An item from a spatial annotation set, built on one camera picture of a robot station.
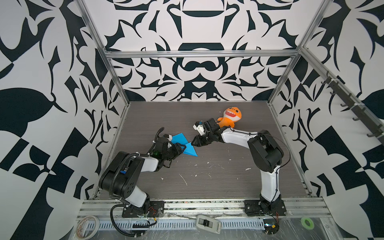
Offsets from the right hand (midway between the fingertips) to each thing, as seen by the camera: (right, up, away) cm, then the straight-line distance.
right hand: (193, 142), depth 93 cm
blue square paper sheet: (-9, +2, +6) cm, 11 cm away
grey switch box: (+6, -32, -25) cm, 41 cm away
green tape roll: (+51, -34, -21) cm, 65 cm away
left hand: (-5, -1, -2) cm, 6 cm away
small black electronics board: (+36, -36, -22) cm, 55 cm away
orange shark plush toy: (+25, +16, +9) cm, 31 cm away
